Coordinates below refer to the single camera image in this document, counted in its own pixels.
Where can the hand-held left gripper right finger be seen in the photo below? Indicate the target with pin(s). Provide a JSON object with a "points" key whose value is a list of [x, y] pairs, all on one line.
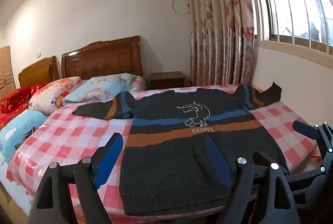
{"points": [[218, 161]]}

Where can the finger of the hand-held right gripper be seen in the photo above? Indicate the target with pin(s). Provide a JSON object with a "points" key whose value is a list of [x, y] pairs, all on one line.
{"points": [[268, 157], [303, 127]]}

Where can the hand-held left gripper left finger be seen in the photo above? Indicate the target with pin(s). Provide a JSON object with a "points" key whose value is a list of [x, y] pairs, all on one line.
{"points": [[108, 161]]}

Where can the dark striped knitted sweater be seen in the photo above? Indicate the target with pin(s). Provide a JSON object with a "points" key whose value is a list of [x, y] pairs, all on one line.
{"points": [[169, 161]]}

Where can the red white checkered bed sheet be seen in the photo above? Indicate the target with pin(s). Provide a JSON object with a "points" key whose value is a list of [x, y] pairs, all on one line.
{"points": [[78, 135]]}

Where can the light blue floral pillow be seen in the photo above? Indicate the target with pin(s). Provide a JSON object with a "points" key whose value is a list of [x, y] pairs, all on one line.
{"points": [[96, 90]]}

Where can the pink floral pillow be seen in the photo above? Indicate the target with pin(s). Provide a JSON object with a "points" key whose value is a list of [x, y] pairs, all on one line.
{"points": [[138, 83]]}

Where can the light blue cloud pillow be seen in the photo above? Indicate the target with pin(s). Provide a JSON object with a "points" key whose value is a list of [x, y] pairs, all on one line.
{"points": [[18, 130]]}

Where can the wooden nightstand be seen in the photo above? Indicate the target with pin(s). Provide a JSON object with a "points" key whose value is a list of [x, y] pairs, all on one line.
{"points": [[166, 81]]}

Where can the large carved wooden headboard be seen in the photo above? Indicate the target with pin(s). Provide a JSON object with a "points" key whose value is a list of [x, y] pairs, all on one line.
{"points": [[104, 60]]}

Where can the red patterned blanket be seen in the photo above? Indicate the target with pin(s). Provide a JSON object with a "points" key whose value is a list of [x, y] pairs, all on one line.
{"points": [[15, 99]]}

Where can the small wooden headboard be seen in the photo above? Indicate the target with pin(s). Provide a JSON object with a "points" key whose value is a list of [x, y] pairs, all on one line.
{"points": [[39, 73]]}

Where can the barred window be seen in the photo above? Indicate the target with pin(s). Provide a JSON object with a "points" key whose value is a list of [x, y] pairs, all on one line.
{"points": [[294, 0]]}

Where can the floral pink curtain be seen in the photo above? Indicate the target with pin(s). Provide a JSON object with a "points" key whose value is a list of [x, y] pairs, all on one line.
{"points": [[218, 18]]}

